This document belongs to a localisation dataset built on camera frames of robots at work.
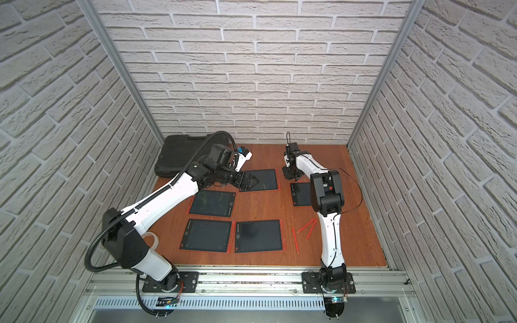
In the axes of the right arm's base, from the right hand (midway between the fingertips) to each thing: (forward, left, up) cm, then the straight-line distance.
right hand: (295, 174), depth 106 cm
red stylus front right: (-30, -3, -1) cm, 30 cm away
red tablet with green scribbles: (-13, -1, +1) cm, 13 cm away
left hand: (-16, +21, +23) cm, 35 cm away
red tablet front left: (-30, +44, -1) cm, 53 cm away
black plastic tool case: (+15, +64, +7) cm, 66 cm away
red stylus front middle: (-28, -1, -1) cm, 28 cm away
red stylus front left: (-34, +5, -1) cm, 35 cm away
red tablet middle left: (-14, +42, -1) cm, 44 cm away
